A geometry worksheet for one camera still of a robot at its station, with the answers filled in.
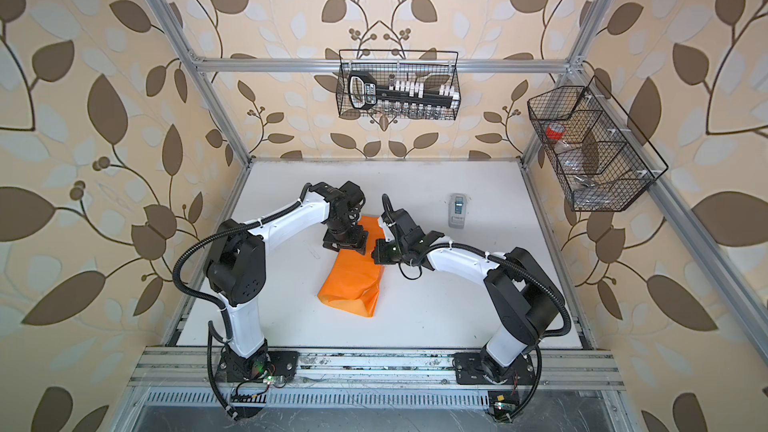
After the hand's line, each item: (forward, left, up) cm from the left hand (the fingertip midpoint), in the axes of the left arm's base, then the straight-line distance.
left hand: (359, 248), depth 87 cm
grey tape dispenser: (+18, -32, -5) cm, 37 cm away
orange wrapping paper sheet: (-9, +1, -1) cm, 10 cm away
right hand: (-2, -4, 0) cm, 5 cm away
